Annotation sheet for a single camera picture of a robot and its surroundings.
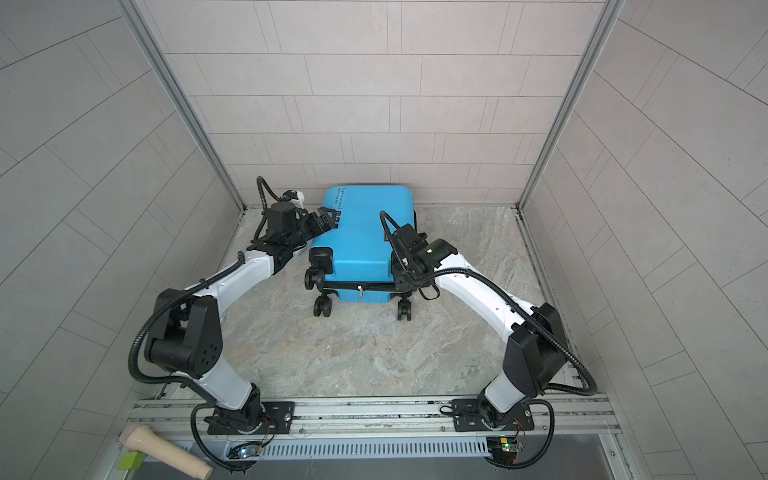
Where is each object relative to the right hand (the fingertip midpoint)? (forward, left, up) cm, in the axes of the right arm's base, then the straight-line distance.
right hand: (399, 282), depth 81 cm
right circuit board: (-37, -21, -15) cm, 45 cm away
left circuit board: (-34, +36, -9) cm, 51 cm away
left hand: (+20, +17, +9) cm, 28 cm away
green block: (-34, +62, -11) cm, 72 cm away
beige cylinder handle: (-31, +59, -8) cm, 67 cm away
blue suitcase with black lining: (+3, +11, +8) cm, 14 cm away
